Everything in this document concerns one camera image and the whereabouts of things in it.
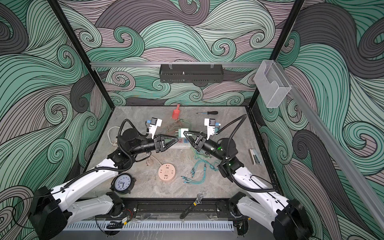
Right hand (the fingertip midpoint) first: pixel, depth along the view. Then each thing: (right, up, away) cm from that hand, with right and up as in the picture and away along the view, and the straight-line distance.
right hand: (185, 134), depth 63 cm
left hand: (-4, -2, +1) cm, 4 cm away
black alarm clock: (-35, -28, +16) cm, 48 cm away
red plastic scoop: (-9, +11, +52) cm, 54 cm away
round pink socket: (-11, -24, +20) cm, 33 cm away
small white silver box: (+42, -17, +26) cm, 53 cm away
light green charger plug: (-2, +1, 0) cm, 2 cm away
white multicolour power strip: (-1, -5, +7) cm, 8 cm away
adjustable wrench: (+6, -36, +13) cm, 39 cm away
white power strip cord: (-49, -10, +33) cm, 60 cm away
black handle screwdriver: (+18, +12, +52) cm, 57 cm away
